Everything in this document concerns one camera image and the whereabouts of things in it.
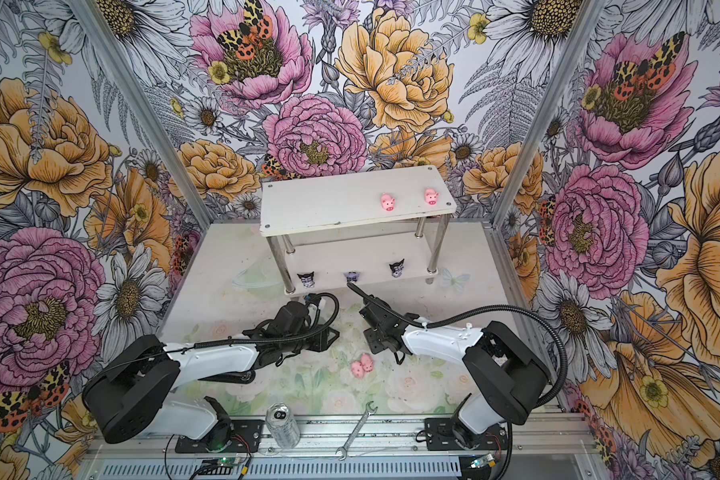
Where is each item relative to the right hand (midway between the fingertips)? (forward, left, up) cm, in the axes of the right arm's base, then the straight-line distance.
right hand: (381, 343), depth 89 cm
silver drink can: (-23, +22, +13) cm, 34 cm away
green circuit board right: (-29, -24, -1) cm, 37 cm away
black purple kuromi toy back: (+20, -6, +10) cm, 23 cm away
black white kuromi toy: (+16, +22, +10) cm, 29 cm away
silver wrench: (-18, +4, -1) cm, 18 cm away
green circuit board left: (-27, +37, -1) cm, 46 cm away
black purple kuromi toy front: (+18, +8, +9) cm, 22 cm away
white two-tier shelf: (+18, +6, +30) cm, 36 cm away
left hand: (0, +14, +2) cm, 14 cm away
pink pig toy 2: (-5, +4, +1) cm, 7 cm away
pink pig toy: (-8, +7, +1) cm, 10 cm away
